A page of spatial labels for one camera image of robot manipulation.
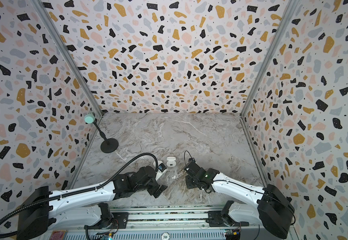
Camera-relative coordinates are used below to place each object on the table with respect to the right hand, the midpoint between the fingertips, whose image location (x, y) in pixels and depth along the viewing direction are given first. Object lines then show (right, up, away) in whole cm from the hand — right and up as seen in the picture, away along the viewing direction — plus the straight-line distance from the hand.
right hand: (188, 179), depth 82 cm
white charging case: (-10, +7, +12) cm, 17 cm away
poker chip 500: (-11, -22, -12) cm, 28 cm away
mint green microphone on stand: (-52, +16, +18) cm, 58 cm away
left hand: (-13, +2, -5) cm, 14 cm away
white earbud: (-8, 0, +5) cm, 9 cm away
